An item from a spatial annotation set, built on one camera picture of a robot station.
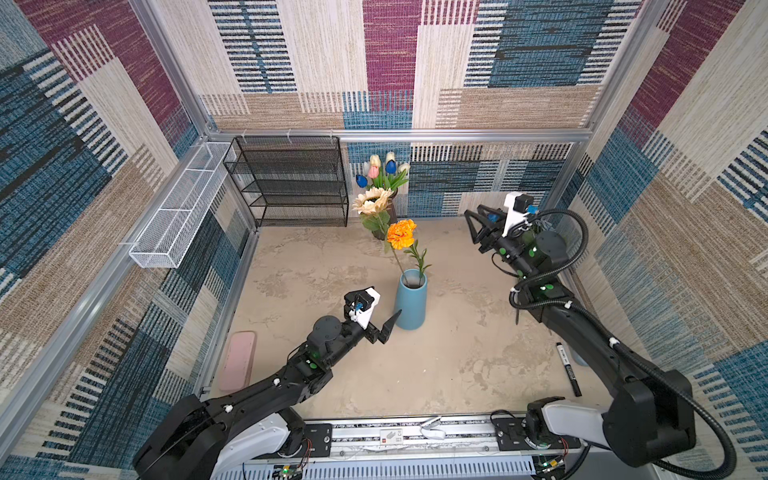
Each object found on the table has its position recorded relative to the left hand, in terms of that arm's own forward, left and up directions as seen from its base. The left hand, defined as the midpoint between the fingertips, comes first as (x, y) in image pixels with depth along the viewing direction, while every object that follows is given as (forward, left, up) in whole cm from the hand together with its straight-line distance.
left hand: (385, 296), depth 75 cm
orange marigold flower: (+7, -4, +14) cm, 17 cm away
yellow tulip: (+42, +3, +11) cm, 44 cm away
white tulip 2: (+48, -7, +4) cm, 48 cm away
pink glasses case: (-9, +40, -18) cm, 45 cm away
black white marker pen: (-15, -48, -16) cm, 53 cm away
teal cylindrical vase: (+1, -7, -4) cm, 8 cm away
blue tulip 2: (+40, -2, +10) cm, 41 cm away
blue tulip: (+37, +7, +6) cm, 39 cm away
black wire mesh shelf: (+51, +34, -4) cm, 61 cm away
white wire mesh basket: (+31, +65, -2) cm, 72 cm away
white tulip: (+45, -2, +10) cm, 46 cm away
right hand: (+13, -20, +16) cm, 28 cm away
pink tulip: (+37, +3, +10) cm, 39 cm away
